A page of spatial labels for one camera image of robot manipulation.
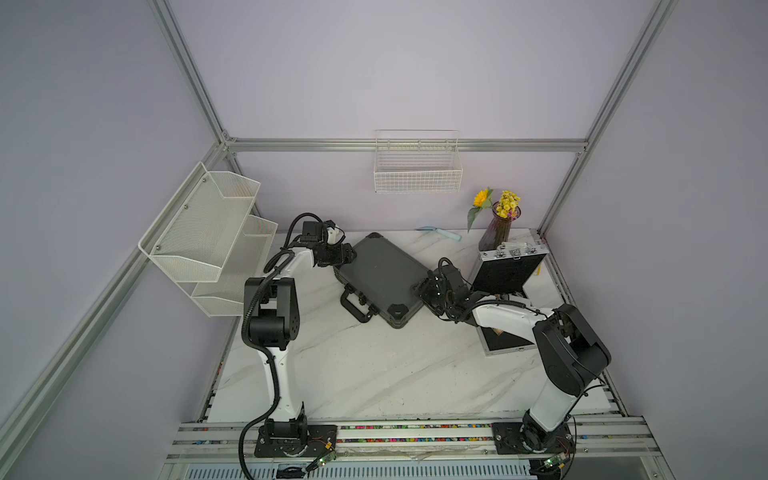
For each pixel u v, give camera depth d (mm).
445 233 1197
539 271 1079
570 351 473
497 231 1035
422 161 946
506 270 881
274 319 555
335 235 931
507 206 956
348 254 928
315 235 830
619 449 734
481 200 959
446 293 721
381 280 981
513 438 734
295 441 671
